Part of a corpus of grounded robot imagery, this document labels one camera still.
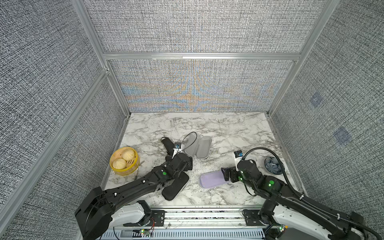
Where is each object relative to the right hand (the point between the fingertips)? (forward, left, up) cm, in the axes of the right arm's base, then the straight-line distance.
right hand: (228, 164), depth 78 cm
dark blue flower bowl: (+4, -29, -11) cm, 32 cm away
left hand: (+5, +22, -1) cm, 22 cm away
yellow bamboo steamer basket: (+4, +55, -9) cm, 56 cm away
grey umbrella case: (+18, +13, -13) cm, 26 cm away
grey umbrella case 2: (-3, +7, -14) cm, 16 cm away
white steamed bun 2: (+10, +57, -7) cm, 58 cm away
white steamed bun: (+4, +61, -7) cm, 62 cm away
